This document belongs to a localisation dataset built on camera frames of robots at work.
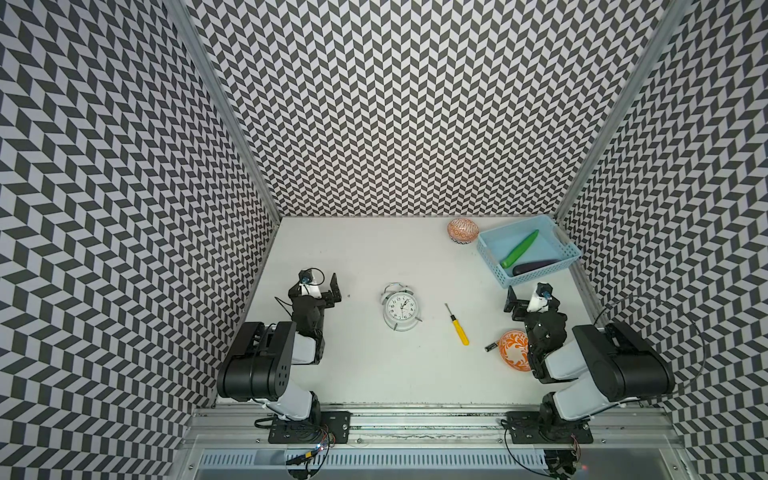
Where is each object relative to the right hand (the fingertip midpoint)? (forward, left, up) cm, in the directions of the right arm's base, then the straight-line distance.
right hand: (525, 291), depth 89 cm
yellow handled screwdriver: (-8, +20, -8) cm, 23 cm away
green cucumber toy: (+20, -5, -4) cm, 21 cm away
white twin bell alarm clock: (-4, +38, -2) cm, 38 cm away
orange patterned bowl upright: (-15, +6, -6) cm, 17 cm away
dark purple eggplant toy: (+10, -2, -4) cm, 11 cm away
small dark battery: (-15, +12, -6) cm, 20 cm away
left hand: (+4, +64, +2) cm, 64 cm away
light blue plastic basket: (+23, -17, -6) cm, 29 cm away
